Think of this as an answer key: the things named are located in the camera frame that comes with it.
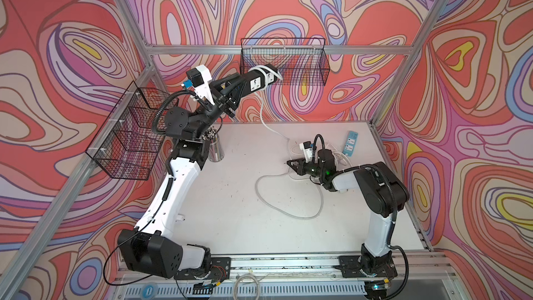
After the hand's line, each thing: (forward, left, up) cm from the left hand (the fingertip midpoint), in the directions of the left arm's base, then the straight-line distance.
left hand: (245, 81), depth 53 cm
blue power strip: (+23, -49, -52) cm, 75 cm away
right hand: (+6, -16, -49) cm, 52 cm away
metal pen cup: (+13, +19, -48) cm, 54 cm away
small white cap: (-16, +30, -53) cm, 63 cm away
